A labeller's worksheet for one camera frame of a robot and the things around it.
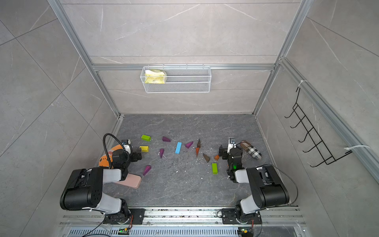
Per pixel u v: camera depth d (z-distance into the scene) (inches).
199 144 39.1
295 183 18.0
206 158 36.6
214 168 34.7
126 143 32.1
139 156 34.5
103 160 33.7
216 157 36.8
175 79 39.6
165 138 40.9
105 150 27.5
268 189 17.3
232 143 31.1
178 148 38.7
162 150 38.5
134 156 33.7
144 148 38.4
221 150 33.6
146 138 40.9
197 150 38.5
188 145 39.3
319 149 24.9
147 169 35.4
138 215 28.8
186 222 28.7
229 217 28.6
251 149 37.4
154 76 34.5
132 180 33.5
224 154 32.9
